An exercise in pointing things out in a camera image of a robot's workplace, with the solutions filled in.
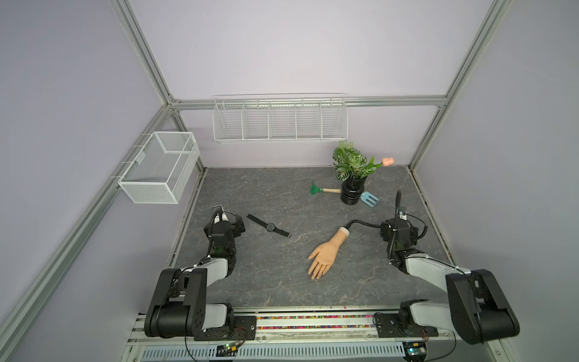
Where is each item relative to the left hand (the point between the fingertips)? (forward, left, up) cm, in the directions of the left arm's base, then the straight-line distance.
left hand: (226, 218), depth 90 cm
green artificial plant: (+11, -50, +16) cm, 54 cm away
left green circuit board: (-43, -3, -12) cm, 45 cm away
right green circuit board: (-48, -64, -12) cm, 80 cm away
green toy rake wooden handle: (+20, -39, -10) cm, 45 cm away
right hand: (-7, -70, -2) cm, 71 cm away
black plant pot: (+11, -54, -1) cm, 55 cm away
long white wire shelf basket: (+37, -24, +21) cm, 49 cm away
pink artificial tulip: (+10, -65, +17) cm, 68 cm away
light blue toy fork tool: (+12, -65, -10) cm, 67 cm away
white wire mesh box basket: (+11, +21, +18) cm, 30 cm away
